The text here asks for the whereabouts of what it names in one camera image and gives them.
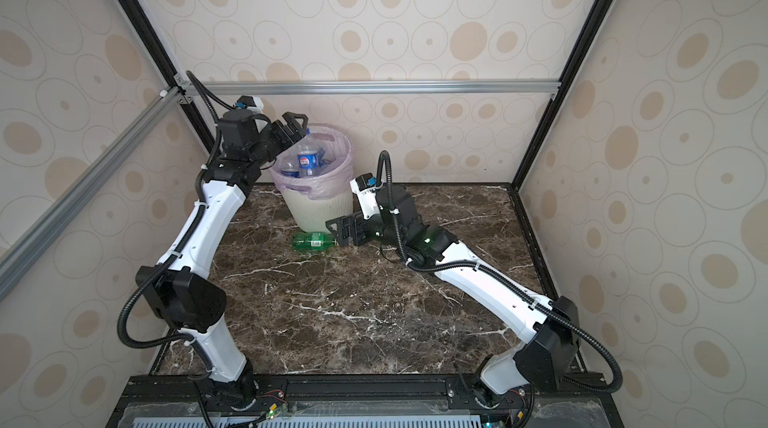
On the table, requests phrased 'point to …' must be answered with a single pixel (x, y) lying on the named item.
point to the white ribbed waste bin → (312, 214)
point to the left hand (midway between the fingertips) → (304, 116)
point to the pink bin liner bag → (335, 179)
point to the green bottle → (314, 241)
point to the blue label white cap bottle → (289, 172)
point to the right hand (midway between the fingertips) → (342, 218)
